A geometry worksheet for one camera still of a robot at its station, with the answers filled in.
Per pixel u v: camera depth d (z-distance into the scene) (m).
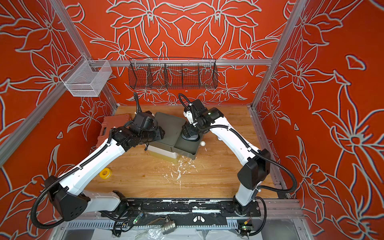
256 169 0.42
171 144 0.74
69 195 0.39
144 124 0.56
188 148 0.78
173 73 0.98
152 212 0.73
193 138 0.80
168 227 0.66
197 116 0.59
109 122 1.04
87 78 0.92
